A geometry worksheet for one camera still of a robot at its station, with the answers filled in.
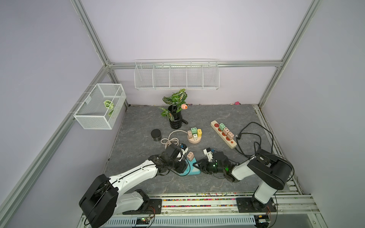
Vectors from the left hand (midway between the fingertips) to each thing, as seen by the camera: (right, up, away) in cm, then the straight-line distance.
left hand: (184, 165), depth 82 cm
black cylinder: (-20, +16, +15) cm, 30 cm away
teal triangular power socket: (+4, -3, +1) cm, 5 cm away
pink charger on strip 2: (+30, +16, +12) cm, 36 cm away
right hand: (+6, -1, +3) cm, 6 cm away
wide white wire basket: (-6, +58, +17) cm, 61 cm away
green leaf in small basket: (-45, +36, -1) cm, 57 cm away
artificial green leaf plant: (-5, +37, +9) cm, 39 cm away
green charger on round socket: (+6, +19, +15) cm, 25 cm away
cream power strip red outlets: (+32, +11, +14) cm, 36 cm away
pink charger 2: (+3, +16, +12) cm, 21 cm away
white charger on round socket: (+7, +15, +14) cm, 22 cm away
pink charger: (+4, +5, +3) cm, 7 cm away
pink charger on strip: (+28, +19, +14) cm, 37 cm away
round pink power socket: (+6, +12, +15) cm, 20 cm away
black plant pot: (-6, +24, +20) cm, 32 cm away
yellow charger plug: (+10, +18, +14) cm, 25 cm away
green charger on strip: (+26, +22, +17) cm, 38 cm away
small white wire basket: (-47, +33, -1) cm, 58 cm away
